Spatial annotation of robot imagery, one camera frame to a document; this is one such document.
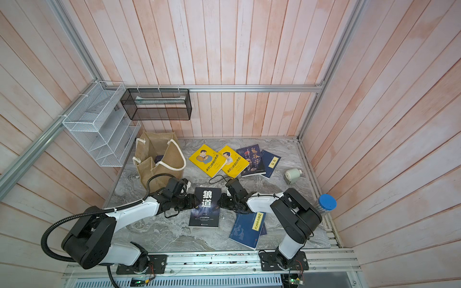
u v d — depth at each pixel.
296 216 0.46
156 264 0.73
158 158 0.84
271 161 1.07
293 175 0.93
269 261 0.73
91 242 0.43
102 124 0.75
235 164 1.04
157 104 1.04
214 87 0.97
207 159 1.07
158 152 1.03
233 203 0.78
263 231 0.81
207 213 0.86
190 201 0.78
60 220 0.40
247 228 0.81
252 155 1.07
